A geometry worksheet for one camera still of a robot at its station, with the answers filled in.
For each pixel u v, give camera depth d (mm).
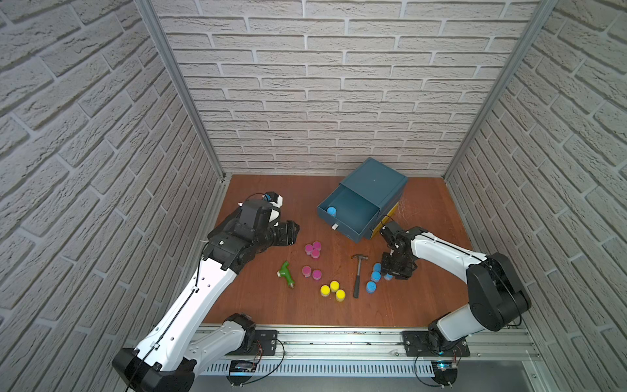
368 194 829
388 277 843
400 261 740
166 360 364
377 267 856
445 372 700
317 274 858
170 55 793
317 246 926
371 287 835
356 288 851
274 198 631
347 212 859
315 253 900
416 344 740
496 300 443
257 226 525
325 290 823
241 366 699
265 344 737
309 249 921
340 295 814
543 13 694
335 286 832
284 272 869
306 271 858
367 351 732
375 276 858
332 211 851
